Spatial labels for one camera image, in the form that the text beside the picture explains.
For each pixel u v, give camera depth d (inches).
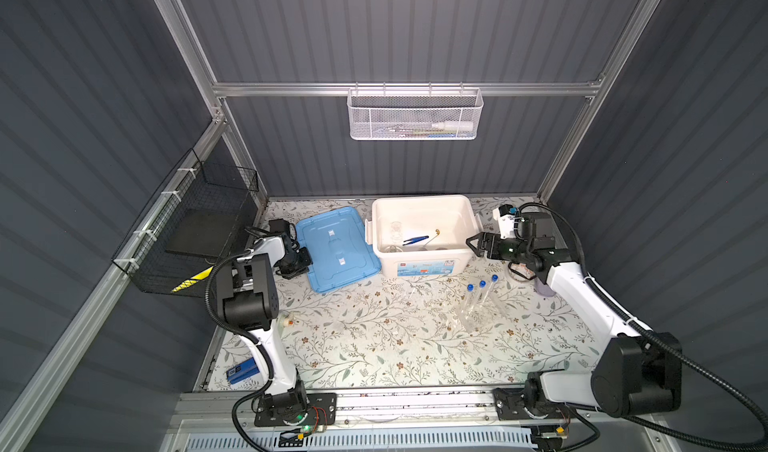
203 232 29.6
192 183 30.3
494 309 35.3
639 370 16.0
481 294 35.1
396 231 41.3
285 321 33.3
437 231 42.7
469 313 35.6
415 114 48.6
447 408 29.6
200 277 26.1
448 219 41.1
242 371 30.0
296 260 34.1
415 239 42.3
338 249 41.6
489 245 29.1
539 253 24.2
